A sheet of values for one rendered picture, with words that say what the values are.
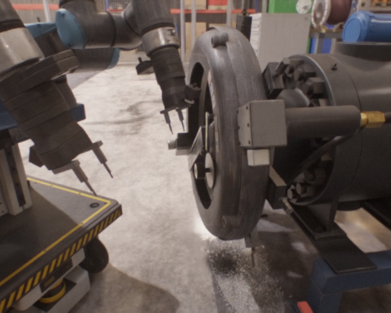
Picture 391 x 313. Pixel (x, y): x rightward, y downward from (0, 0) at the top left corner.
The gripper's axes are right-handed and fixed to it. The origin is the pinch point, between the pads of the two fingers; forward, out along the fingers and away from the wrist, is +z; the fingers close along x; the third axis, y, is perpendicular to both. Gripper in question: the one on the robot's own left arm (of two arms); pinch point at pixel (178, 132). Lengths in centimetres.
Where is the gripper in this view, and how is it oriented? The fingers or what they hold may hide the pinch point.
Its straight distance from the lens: 79.8
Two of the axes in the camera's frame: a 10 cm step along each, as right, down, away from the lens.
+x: 5.6, -2.2, 8.0
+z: 2.7, 9.6, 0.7
